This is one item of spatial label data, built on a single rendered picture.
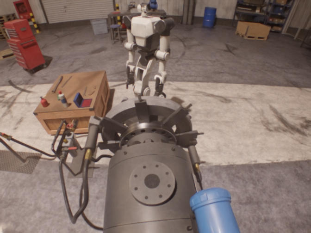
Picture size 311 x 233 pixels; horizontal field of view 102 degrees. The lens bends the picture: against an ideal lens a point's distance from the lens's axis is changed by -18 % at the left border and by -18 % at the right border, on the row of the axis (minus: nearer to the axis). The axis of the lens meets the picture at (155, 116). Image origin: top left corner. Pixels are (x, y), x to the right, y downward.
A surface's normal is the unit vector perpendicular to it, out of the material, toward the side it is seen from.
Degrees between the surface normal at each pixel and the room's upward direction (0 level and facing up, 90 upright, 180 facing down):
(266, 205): 0
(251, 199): 0
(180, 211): 23
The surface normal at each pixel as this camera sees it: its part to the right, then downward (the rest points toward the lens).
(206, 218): -0.75, -0.43
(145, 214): -0.15, -0.70
